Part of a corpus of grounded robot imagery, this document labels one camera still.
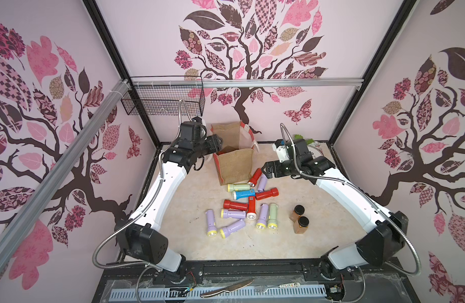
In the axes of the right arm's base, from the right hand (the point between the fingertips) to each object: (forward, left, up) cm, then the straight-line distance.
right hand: (270, 166), depth 80 cm
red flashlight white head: (-13, +8, -21) cm, 26 cm away
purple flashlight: (+4, +1, -20) cm, 20 cm away
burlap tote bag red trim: (+8, +16, -6) cm, 18 cm away
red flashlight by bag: (+8, +5, -20) cm, 22 cm away
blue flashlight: (-3, +14, -19) cm, 24 cm away
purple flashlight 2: (-19, +26, -20) cm, 38 cm away
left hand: (+5, +23, +8) cm, 25 cm away
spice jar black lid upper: (-14, -13, -14) cm, 24 cm away
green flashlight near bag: (+2, +14, -20) cm, 25 cm away
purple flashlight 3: (-18, +4, -20) cm, 27 cm away
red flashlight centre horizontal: (-8, +19, -20) cm, 28 cm away
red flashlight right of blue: (-1, -4, -21) cm, 21 cm away
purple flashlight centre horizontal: (-13, +20, -19) cm, 31 cm away
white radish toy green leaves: (+36, -31, -21) cm, 52 cm away
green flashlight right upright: (-17, -1, -20) cm, 26 cm away
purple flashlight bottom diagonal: (-21, +20, -20) cm, 35 cm away
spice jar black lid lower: (-21, -12, -15) cm, 29 cm away
